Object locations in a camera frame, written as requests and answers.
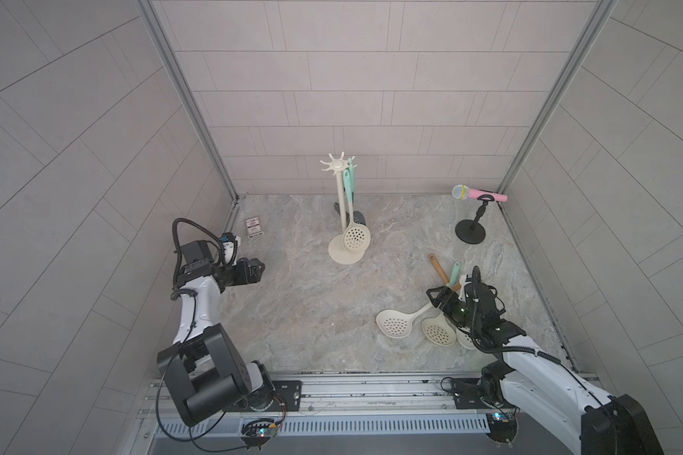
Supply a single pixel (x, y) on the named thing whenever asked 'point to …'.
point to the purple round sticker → (243, 260)
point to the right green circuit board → (503, 426)
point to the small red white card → (253, 227)
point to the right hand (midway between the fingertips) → (430, 296)
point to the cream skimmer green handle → (356, 239)
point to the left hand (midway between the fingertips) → (250, 261)
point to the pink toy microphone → (463, 191)
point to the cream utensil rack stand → (337, 252)
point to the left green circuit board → (258, 431)
